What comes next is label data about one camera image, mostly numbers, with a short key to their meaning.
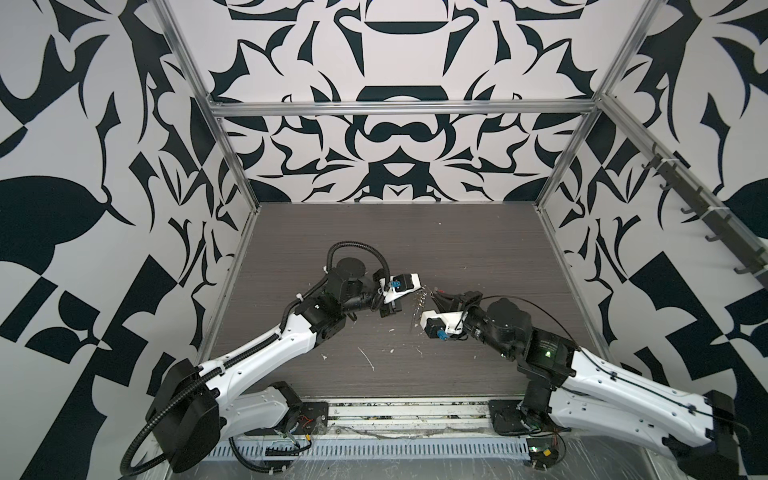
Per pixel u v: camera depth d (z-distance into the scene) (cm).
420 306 66
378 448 71
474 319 59
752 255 51
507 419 74
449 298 63
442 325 56
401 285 57
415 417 76
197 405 39
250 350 46
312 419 73
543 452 71
